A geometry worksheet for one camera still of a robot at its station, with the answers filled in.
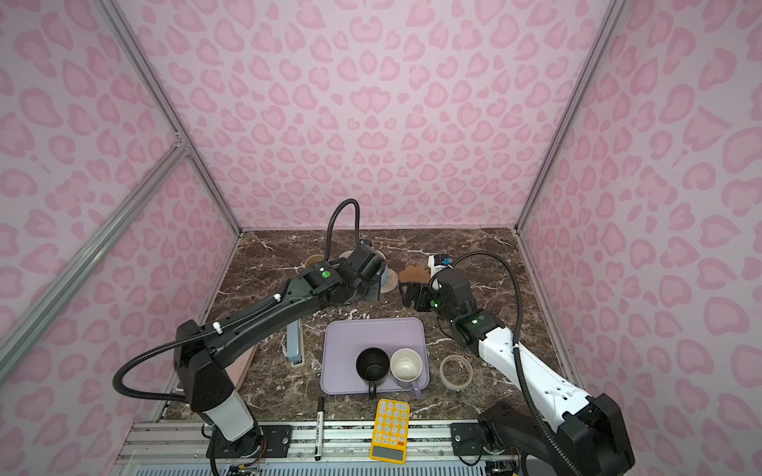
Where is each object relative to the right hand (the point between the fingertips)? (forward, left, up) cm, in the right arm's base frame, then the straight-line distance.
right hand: (412, 285), depth 79 cm
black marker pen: (-31, +23, -19) cm, 43 cm away
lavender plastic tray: (-7, +21, -21) cm, 31 cm away
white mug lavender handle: (-15, +1, -19) cm, 24 cm away
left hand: (+1, +10, +1) cm, 10 cm away
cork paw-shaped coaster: (+18, -1, -21) cm, 28 cm away
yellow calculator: (-31, +5, -19) cm, 36 cm away
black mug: (-15, +11, -18) cm, 26 cm away
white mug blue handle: (-8, +7, +16) cm, 19 cm away
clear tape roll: (-20, -13, -19) cm, 30 cm away
